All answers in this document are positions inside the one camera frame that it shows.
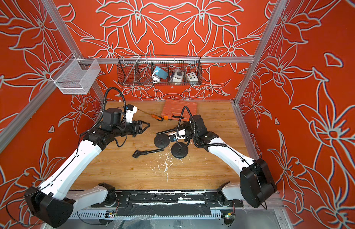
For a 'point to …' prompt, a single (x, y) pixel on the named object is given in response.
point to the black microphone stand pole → (166, 131)
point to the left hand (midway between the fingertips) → (146, 123)
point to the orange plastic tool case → (172, 109)
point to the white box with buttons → (192, 77)
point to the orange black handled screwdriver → (155, 117)
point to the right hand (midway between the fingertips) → (176, 123)
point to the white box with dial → (177, 77)
